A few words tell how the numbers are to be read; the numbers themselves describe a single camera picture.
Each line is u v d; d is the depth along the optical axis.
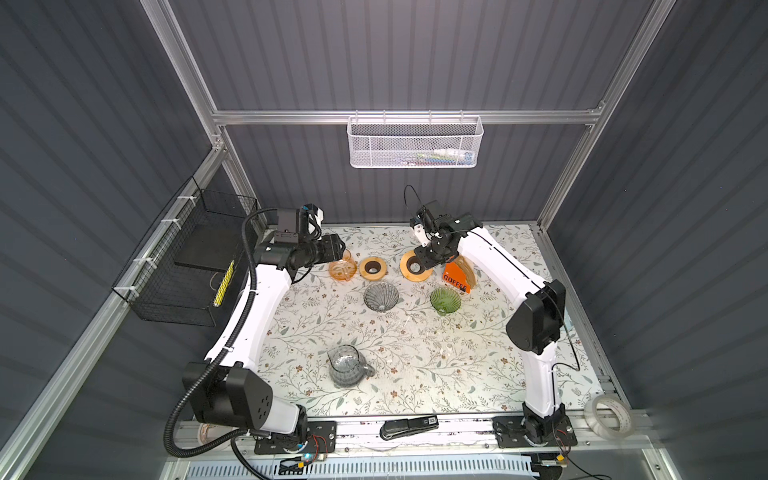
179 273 0.72
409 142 1.24
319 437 0.73
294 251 0.55
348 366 0.84
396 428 0.70
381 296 0.96
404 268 0.86
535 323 0.52
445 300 0.99
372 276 1.03
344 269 1.09
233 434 0.46
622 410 0.74
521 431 0.70
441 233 0.63
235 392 0.40
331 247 0.69
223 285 0.71
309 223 0.68
